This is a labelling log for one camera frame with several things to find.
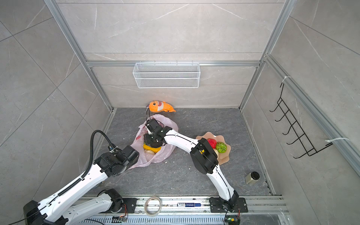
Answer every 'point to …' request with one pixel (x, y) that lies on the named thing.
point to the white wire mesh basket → (166, 75)
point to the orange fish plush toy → (156, 106)
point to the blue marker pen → (188, 204)
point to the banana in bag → (155, 150)
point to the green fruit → (221, 147)
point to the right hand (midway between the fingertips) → (147, 139)
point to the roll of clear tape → (159, 209)
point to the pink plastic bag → (166, 151)
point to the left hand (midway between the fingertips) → (131, 159)
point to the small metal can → (252, 177)
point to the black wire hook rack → (296, 127)
